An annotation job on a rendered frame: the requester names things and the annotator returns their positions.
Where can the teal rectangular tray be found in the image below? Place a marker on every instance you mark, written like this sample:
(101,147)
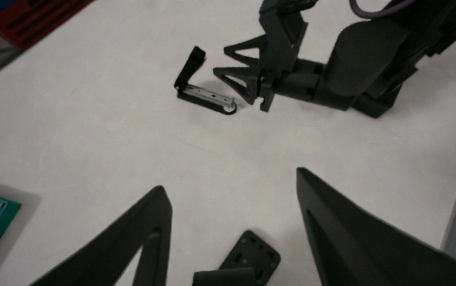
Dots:
(7,214)

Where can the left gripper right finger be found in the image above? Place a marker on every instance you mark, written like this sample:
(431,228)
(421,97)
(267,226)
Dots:
(347,240)

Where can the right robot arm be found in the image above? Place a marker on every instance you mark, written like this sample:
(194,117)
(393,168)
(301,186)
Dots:
(364,47)

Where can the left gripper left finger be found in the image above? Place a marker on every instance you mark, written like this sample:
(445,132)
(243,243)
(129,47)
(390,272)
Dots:
(104,259)

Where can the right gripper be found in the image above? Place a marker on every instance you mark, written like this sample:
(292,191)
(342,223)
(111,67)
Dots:
(280,75)

